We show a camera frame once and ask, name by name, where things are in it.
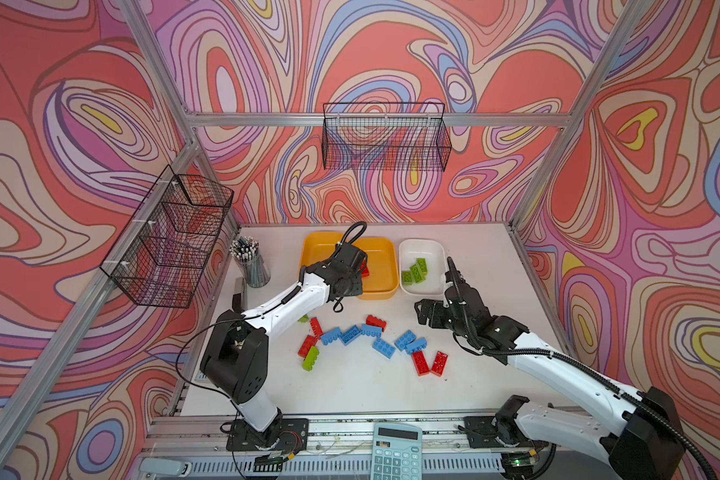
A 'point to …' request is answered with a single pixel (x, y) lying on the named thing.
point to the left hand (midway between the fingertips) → (357, 281)
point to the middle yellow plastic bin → (382, 260)
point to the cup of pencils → (245, 250)
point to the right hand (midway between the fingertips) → (431, 312)
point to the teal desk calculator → (397, 452)
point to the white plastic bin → (431, 249)
